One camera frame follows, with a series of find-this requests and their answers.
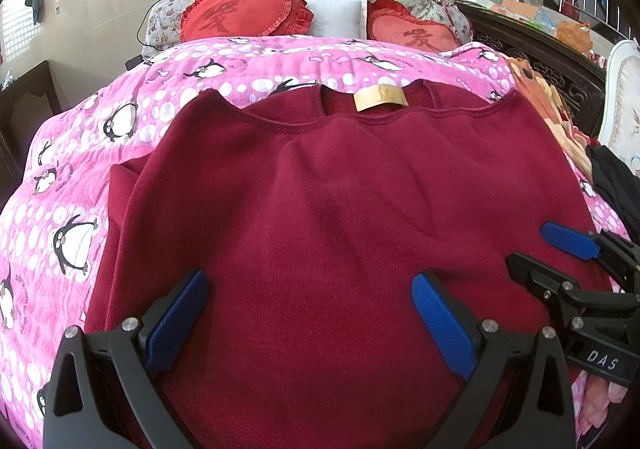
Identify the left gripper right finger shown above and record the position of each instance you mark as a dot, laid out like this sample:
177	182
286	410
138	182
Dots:
516	391

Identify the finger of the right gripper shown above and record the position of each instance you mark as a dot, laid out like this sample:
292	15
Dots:
570	241

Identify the left red heart cushion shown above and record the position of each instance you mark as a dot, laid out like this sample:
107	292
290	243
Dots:
244	18

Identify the right red heart cushion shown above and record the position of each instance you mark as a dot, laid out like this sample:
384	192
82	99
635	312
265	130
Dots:
389	21

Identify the red heart cushion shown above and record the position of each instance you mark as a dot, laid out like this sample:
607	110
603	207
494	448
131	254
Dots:
389	21
244	18

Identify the dark red fleece sweater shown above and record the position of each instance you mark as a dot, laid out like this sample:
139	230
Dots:
311	219

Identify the pink penguin bedspread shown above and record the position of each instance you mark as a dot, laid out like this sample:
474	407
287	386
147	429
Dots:
53	228

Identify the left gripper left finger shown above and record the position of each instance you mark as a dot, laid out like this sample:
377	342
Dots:
98	377

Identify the orange patterned blanket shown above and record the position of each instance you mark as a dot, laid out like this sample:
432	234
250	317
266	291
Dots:
550	106

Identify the orange plastic bag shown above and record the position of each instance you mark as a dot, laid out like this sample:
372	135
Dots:
575	34

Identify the black garment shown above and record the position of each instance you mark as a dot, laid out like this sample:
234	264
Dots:
618	186

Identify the dark wooden bed frame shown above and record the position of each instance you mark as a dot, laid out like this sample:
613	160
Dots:
580	82

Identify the dark wooden side table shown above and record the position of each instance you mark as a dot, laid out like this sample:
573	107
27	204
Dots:
25	104

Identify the white ornate chair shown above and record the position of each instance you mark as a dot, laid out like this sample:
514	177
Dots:
620	128

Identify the white pillow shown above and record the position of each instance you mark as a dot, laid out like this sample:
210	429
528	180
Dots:
338	18

